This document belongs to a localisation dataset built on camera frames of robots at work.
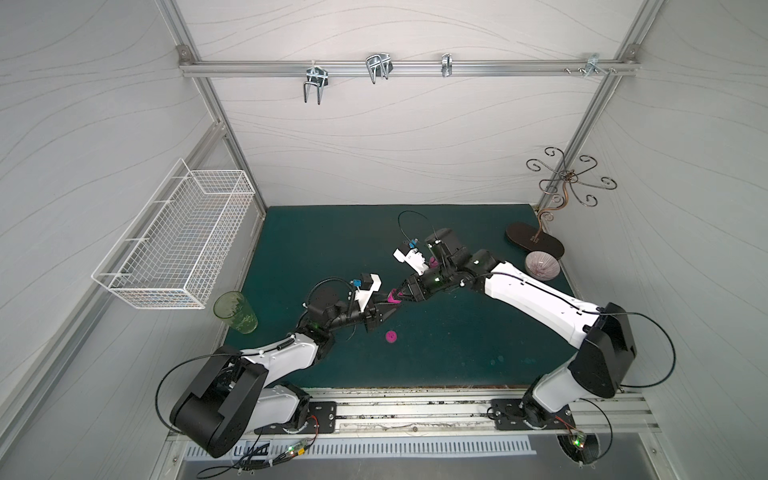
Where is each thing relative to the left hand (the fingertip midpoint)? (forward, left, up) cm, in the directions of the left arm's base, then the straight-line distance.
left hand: (398, 304), depth 75 cm
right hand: (+2, +1, +2) cm, 3 cm away
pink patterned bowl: (+23, -50, -15) cm, 57 cm away
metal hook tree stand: (+35, -51, -14) cm, 63 cm away
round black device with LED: (-28, -46, -20) cm, 57 cm away
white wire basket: (+7, +52, +14) cm, 54 cm away
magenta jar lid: (-2, +2, -16) cm, 16 cm away
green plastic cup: (+3, +48, -10) cm, 49 cm away
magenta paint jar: (0, +2, +2) cm, 3 cm away
